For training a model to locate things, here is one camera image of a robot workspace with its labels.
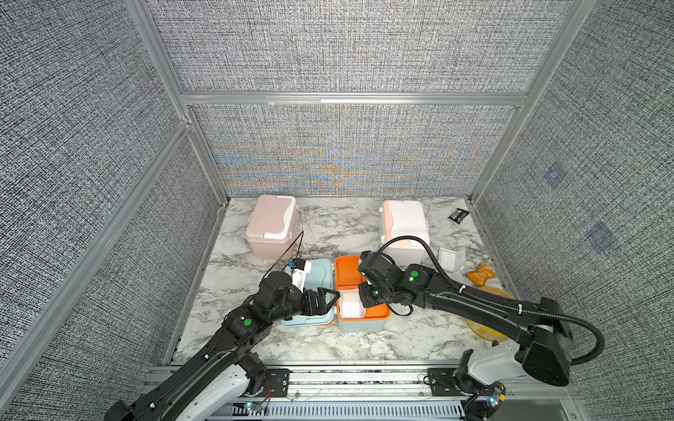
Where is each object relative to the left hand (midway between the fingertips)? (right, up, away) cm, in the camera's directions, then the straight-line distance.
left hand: (333, 294), depth 72 cm
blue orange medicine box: (-4, +3, +12) cm, 13 cm away
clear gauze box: (+5, -4, +5) cm, 9 cm away
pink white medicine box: (-22, +19, +21) cm, 36 cm away
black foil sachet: (+53, +23, +40) cm, 70 cm away
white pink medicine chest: (+26, +22, +24) cm, 41 cm away
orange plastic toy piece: (+52, 0, +23) cm, 57 cm away
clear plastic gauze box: (+44, +6, +27) cm, 51 cm away
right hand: (+8, 0, +5) cm, 9 cm away
